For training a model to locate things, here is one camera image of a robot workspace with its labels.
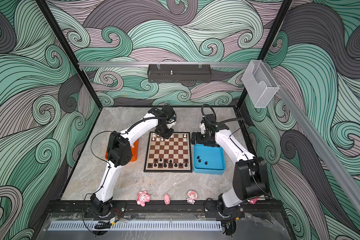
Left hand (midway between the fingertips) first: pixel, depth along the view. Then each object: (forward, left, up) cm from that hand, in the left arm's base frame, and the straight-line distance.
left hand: (168, 136), depth 92 cm
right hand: (-5, -18, +3) cm, 19 cm away
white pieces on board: (+1, +5, -6) cm, 8 cm away
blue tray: (-12, -25, -7) cm, 29 cm away
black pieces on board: (-17, +1, -6) cm, 18 cm away
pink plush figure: (-34, +12, -5) cm, 36 cm away
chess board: (-9, -3, -7) cm, 12 cm away
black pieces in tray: (-13, -20, -7) cm, 24 cm away
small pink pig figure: (-34, -1, -7) cm, 35 cm away
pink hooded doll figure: (-33, -14, -4) cm, 36 cm away
